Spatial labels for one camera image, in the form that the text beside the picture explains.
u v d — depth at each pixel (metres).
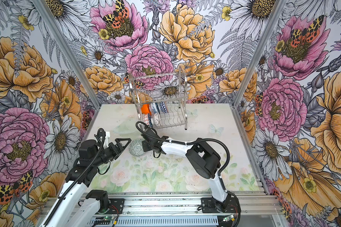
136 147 0.92
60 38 0.82
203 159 0.51
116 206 0.74
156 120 0.95
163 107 1.03
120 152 0.66
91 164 0.52
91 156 0.57
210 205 0.74
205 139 0.50
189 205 0.76
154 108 1.02
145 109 1.02
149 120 0.97
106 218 0.71
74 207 0.47
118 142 0.66
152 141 0.71
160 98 1.21
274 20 0.76
